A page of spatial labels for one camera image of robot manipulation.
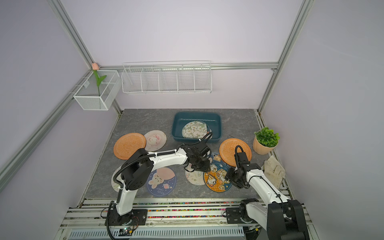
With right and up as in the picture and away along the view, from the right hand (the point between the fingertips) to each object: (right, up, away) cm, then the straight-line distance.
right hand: (228, 178), depth 86 cm
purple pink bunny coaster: (-39, -2, -1) cm, 39 cm away
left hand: (-12, +4, 0) cm, 12 cm away
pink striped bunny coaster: (-48, +21, +17) cm, 55 cm away
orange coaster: (-67, +18, +16) cm, 71 cm away
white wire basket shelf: (-38, +66, +21) cm, 79 cm away
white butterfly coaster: (-19, 0, +1) cm, 19 cm away
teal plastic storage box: (-6, +35, +28) cm, 46 cm away
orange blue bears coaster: (-8, -1, 0) cm, 8 cm away
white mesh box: (-74, +46, -9) cm, 88 cm away
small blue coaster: (-7, +10, +8) cm, 14 cm away
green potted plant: (+22, +22, +1) cm, 31 cm away
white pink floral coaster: (-65, -4, -1) cm, 65 cm away
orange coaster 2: (+2, +15, +13) cm, 20 cm away
